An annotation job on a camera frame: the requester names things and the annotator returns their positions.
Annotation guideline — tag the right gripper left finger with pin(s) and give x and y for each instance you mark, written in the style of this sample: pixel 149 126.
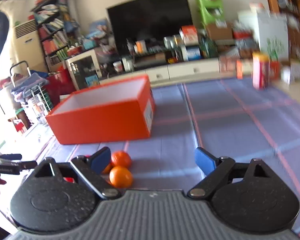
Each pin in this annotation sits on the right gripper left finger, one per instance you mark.
pixel 90 169

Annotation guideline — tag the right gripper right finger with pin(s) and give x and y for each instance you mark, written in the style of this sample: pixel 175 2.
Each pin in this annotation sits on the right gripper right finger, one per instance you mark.
pixel 216 171

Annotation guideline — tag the small orange tangerine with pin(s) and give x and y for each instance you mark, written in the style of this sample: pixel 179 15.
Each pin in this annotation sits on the small orange tangerine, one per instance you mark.
pixel 120 177
pixel 107 169
pixel 121 158

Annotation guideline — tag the red tomato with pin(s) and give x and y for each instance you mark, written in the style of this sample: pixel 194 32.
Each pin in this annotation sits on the red tomato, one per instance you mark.
pixel 69 179

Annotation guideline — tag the plaid blue tablecloth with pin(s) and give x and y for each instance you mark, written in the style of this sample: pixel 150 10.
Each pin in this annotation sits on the plaid blue tablecloth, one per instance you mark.
pixel 227 118

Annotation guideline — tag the orange cardboard box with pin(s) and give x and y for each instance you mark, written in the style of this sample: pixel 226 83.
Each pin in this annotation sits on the orange cardboard box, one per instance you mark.
pixel 118 111

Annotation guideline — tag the shopping trolley cart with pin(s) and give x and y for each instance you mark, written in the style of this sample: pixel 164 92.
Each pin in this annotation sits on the shopping trolley cart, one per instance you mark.
pixel 32 95

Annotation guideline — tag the white small glass cabinet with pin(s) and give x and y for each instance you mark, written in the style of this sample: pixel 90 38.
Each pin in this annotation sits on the white small glass cabinet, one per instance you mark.
pixel 84 69

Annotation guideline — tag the white tv stand cabinet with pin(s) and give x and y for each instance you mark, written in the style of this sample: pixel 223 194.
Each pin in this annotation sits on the white tv stand cabinet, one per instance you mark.
pixel 203 69

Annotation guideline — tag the orange gift bag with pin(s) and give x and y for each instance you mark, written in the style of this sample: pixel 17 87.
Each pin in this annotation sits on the orange gift bag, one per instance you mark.
pixel 274 70

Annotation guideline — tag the red cylindrical can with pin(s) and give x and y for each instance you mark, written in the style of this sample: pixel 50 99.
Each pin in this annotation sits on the red cylindrical can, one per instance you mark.
pixel 260 70

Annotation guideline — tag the white standing air conditioner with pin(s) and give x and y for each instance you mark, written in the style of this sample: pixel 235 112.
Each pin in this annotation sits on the white standing air conditioner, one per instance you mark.
pixel 28 46

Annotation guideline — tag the brown cardboard box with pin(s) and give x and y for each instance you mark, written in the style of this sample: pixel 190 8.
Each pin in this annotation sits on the brown cardboard box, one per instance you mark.
pixel 217 32

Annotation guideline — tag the white chest freezer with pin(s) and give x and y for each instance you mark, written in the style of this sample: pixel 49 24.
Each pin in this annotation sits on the white chest freezer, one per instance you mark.
pixel 270 31

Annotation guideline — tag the dark tall bookshelf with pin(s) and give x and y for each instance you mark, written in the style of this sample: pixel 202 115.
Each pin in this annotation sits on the dark tall bookshelf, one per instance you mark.
pixel 57 30

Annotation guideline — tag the black flat television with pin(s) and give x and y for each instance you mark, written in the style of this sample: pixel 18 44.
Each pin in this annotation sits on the black flat television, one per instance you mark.
pixel 138 20

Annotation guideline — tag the green plastic stacking rack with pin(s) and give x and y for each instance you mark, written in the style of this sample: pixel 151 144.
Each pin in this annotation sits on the green plastic stacking rack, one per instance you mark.
pixel 210 11

